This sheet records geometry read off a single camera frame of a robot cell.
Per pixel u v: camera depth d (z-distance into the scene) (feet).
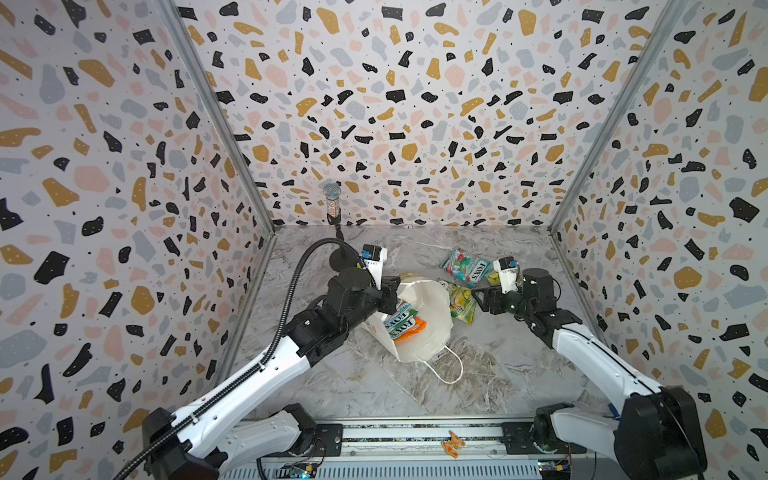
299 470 2.30
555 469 2.35
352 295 1.64
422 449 2.40
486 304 2.51
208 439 1.27
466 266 3.49
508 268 2.45
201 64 2.57
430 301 2.96
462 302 3.20
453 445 2.40
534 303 2.15
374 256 1.93
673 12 2.33
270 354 1.47
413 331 2.82
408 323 2.87
